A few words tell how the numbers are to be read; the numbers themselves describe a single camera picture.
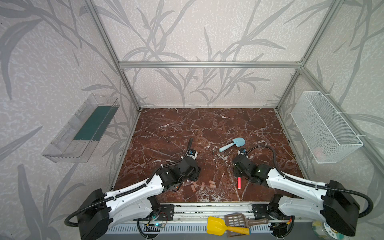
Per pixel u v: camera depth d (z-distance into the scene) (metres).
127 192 0.46
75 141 0.64
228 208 0.76
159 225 0.70
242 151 0.77
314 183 0.46
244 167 0.63
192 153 0.72
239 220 0.72
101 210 0.41
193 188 0.81
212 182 0.83
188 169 0.60
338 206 0.40
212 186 0.82
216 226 0.70
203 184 0.82
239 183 0.79
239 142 1.02
